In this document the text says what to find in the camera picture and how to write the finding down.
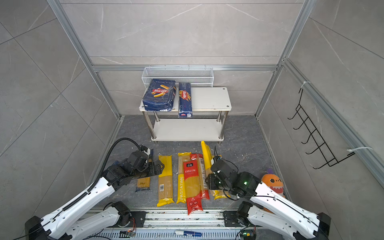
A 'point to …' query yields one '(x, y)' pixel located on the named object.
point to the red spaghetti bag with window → (192, 187)
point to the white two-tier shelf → (204, 99)
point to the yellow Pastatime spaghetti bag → (182, 157)
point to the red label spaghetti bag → (205, 194)
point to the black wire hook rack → (323, 149)
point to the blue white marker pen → (190, 233)
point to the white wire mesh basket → (198, 77)
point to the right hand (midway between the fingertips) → (207, 179)
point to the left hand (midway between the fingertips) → (158, 164)
